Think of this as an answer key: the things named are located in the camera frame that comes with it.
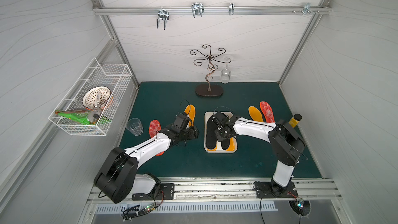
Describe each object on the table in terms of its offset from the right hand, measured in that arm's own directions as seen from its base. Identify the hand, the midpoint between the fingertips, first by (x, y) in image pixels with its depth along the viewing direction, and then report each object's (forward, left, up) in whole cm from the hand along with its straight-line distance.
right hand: (220, 134), depth 92 cm
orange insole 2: (+16, +20, 0) cm, 26 cm away
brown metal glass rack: (+35, +11, +1) cm, 37 cm away
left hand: (-3, +14, +6) cm, 16 cm away
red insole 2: (+19, -33, -2) cm, 38 cm away
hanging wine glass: (+32, -3, +21) cm, 38 cm away
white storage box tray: (-9, +1, 0) cm, 9 cm away
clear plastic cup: (+2, +53, +3) cm, 53 cm away
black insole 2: (-8, -2, +4) cm, 9 cm away
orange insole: (-9, -6, +1) cm, 10 cm away
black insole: (-2, +6, +1) cm, 6 cm away
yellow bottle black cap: (+8, -44, +5) cm, 45 cm away
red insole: (+3, +42, +1) cm, 42 cm away
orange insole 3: (+17, -24, -2) cm, 29 cm away
